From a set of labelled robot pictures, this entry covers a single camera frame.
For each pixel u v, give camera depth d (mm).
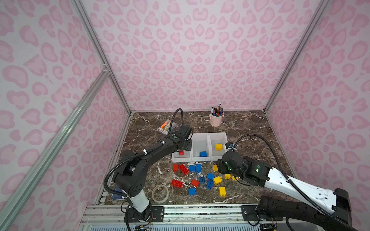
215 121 1088
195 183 836
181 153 952
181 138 679
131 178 454
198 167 896
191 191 804
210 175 858
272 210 607
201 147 952
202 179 839
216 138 1012
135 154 487
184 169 859
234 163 556
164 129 1076
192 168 884
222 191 787
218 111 1036
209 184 827
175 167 882
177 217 724
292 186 450
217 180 823
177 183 819
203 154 930
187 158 899
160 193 802
